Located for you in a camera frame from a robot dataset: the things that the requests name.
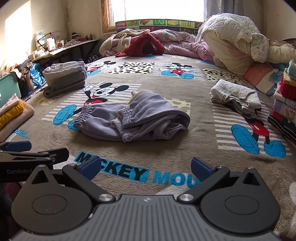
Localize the beige folded garment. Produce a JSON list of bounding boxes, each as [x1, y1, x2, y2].
[[44, 69, 87, 87]]

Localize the white quilt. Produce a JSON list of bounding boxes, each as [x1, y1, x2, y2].
[[195, 13, 270, 77]]

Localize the window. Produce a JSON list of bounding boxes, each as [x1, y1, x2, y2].
[[111, 0, 207, 22]]

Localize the lavender pants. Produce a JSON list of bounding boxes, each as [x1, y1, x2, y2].
[[73, 90, 191, 142]]

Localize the grey folded garment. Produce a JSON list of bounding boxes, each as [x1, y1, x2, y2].
[[43, 80, 86, 98]]

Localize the cluttered wooden desk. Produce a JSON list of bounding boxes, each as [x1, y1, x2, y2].
[[28, 30, 95, 58]]

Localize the white folded garment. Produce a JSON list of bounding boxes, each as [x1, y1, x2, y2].
[[210, 79, 262, 118]]

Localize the colourful alphabet play mat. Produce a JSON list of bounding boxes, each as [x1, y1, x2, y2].
[[115, 19, 204, 35]]

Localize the green storage box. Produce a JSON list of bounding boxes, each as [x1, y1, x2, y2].
[[0, 71, 22, 102]]

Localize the cream garment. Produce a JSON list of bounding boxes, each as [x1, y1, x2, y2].
[[99, 29, 151, 56]]

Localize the cream pillow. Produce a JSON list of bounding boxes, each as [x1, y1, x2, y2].
[[252, 32, 296, 64]]

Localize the cartoon printed blanket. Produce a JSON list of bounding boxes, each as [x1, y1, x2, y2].
[[5, 54, 296, 232]]

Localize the blue bag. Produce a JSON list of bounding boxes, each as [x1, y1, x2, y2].
[[30, 63, 46, 90]]

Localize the pink folded garment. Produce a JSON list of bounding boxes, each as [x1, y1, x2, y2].
[[0, 94, 20, 114]]

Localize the stack of folded clothes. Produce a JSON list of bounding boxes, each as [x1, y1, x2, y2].
[[267, 60, 296, 144]]

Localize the pink quilt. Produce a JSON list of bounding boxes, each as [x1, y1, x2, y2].
[[150, 29, 215, 64]]

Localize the peach striped blanket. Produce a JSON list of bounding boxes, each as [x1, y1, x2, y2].
[[244, 61, 289, 96]]

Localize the dark desk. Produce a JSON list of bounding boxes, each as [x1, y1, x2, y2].
[[30, 38, 100, 70]]

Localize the pile of dark clothes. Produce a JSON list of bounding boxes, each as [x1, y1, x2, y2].
[[17, 59, 35, 98]]

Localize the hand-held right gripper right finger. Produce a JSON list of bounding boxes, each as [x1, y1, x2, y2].
[[178, 157, 264, 204]]

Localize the red garment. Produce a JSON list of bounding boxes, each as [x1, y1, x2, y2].
[[115, 33, 166, 58]]

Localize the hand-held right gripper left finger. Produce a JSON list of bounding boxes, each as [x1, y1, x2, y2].
[[30, 158, 116, 204]]

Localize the lavender folded garment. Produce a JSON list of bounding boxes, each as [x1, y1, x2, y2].
[[43, 61, 88, 76]]

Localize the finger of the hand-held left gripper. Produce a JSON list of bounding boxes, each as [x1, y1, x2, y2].
[[0, 141, 32, 152], [0, 148, 69, 166]]

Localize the beige folded blanket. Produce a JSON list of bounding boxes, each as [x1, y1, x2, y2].
[[0, 107, 35, 142]]

